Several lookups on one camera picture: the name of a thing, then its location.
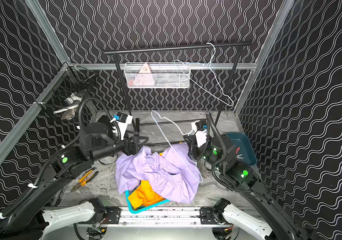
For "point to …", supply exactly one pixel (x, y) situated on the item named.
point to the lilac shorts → (173, 172)
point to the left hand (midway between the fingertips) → (142, 133)
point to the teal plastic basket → (132, 210)
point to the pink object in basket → (145, 77)
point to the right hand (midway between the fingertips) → (185, 134)
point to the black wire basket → (62, 96)
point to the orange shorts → (144, 196)
